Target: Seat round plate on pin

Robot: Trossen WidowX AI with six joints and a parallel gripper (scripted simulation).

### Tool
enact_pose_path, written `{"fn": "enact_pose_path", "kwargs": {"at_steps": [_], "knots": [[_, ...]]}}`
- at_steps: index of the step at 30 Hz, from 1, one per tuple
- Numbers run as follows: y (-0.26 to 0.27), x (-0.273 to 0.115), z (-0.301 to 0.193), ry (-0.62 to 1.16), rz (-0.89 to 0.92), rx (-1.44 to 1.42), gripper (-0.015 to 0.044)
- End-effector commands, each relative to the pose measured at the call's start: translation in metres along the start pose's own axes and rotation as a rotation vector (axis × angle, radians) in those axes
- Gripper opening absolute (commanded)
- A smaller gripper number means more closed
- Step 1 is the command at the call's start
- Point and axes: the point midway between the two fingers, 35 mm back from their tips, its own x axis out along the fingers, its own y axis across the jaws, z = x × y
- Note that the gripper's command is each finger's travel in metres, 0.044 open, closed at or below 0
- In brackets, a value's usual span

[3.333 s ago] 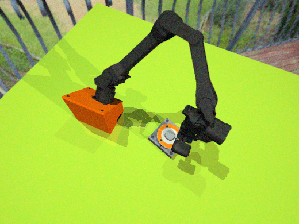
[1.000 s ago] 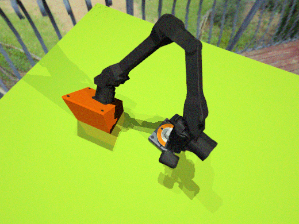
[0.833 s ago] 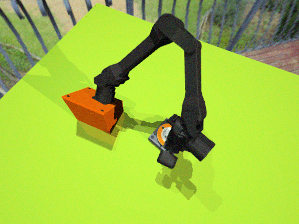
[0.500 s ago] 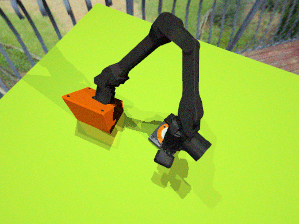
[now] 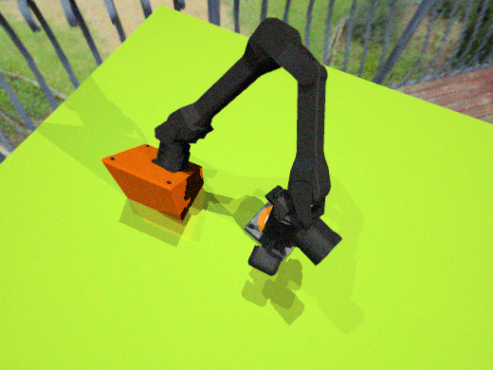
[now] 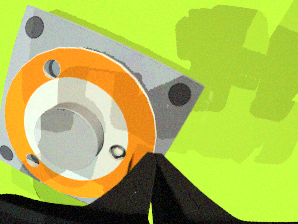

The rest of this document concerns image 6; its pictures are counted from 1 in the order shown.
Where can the orange and white round plate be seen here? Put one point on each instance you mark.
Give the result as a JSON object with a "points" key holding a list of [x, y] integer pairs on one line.
{"points": [[104, 87]]}

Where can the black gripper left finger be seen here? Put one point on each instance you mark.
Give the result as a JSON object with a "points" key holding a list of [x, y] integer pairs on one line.
{"points": [[127, 203]]}

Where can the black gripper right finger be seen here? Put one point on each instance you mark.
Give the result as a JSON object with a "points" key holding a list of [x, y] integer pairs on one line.
{"points": [[176, 200]]}

